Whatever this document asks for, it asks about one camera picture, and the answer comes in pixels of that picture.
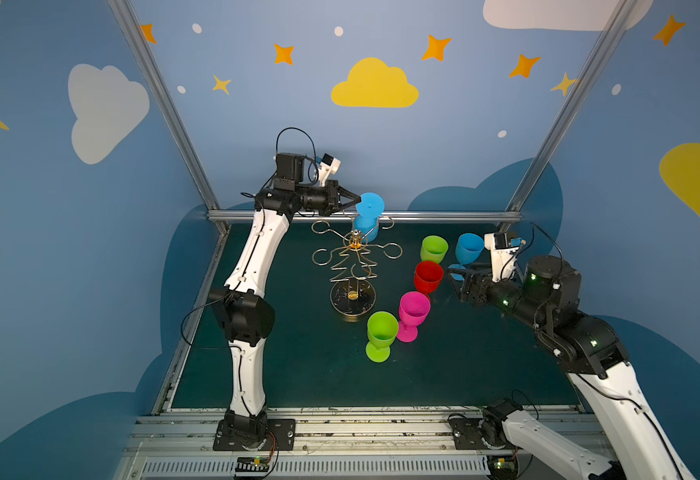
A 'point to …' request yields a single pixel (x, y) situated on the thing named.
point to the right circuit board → (502, 467)
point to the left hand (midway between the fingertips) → (357, 198)
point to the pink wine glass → (413, 310)
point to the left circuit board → (252, 464)
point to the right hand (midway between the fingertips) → (464, 265)
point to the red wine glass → (428, 276)
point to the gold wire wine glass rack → (354, 294)
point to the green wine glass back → (382, 329)
